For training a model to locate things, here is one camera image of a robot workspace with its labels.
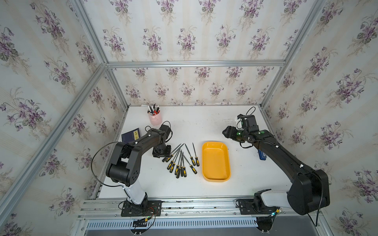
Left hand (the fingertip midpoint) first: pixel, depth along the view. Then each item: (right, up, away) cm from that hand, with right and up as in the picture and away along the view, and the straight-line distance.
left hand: (166, 157), depth 90 cm
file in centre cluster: (+9, -6, -4) cm, 11 cm away
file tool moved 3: (+2, -5, -4) cm, 6 cm away
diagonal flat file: (+17, -6, -5) cm, 18 cm away
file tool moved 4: (+4, -5, -4) cm, 8 cm away
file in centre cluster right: (+12, -7, -5) cm, 15 cm away
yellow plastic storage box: (+31, -4, -3) cm, 31 cm away
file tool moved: (-1, -1, -1) cm, 2 cm away
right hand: (+37, +15, -6) cm, 41 cm away
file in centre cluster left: (+10, -5, -4) cm, 12 cm away
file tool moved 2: (+2, -1, 0) cm, 2 cm away
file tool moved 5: (+7, -5, -4) cm, 10 cm away
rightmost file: (+16, -1, 0) cm, 16 cm away
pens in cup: (-12, +30, +14) cm, 35 cm away
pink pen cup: (-9, +23, +12) cm, 27 cm away
